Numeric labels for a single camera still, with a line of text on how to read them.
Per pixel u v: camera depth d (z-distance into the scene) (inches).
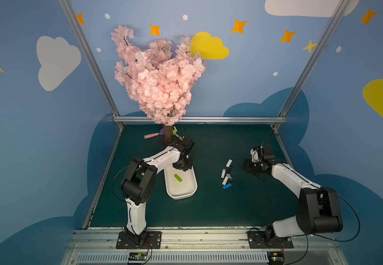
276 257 28.7
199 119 52.2
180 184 35.8
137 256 28.3
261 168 27.0
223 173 37.8
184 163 32.1
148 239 28.9
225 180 36.8
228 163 39.9
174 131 46.4
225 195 35.0
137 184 19.8
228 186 36.2
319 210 17.2
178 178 37.1
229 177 37.4
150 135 45.1
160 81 25.2
